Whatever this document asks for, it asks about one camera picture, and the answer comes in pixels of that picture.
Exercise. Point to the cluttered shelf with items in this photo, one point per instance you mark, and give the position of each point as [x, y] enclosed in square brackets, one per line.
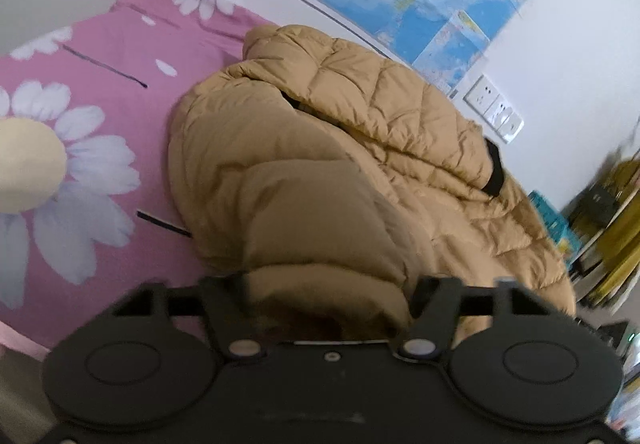
[605, 270]

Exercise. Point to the tan puffer jacket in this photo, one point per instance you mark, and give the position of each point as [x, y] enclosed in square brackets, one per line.
[333, 180]

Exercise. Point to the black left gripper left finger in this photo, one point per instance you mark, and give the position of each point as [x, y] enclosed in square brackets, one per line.
[226, 318]

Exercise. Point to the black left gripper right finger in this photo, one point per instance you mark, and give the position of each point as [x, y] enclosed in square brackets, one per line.
[434, 307]

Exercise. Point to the pink floral bed sheet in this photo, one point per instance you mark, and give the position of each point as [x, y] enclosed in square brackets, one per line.
[86, 214]

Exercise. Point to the white wall switch panel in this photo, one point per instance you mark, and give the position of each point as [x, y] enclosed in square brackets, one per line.
[497, 111]

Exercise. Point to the teal patterned box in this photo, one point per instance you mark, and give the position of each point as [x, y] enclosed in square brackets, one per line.
[556, 225]

